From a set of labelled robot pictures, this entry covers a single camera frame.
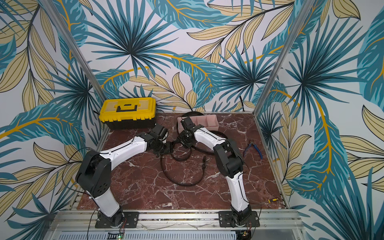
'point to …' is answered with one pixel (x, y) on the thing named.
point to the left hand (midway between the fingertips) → (170, 152)
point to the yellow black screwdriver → (274, 199)
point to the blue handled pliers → (251, 143)
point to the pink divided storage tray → (210, 122)
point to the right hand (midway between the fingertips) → (178, 141)
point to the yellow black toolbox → (128, 113)
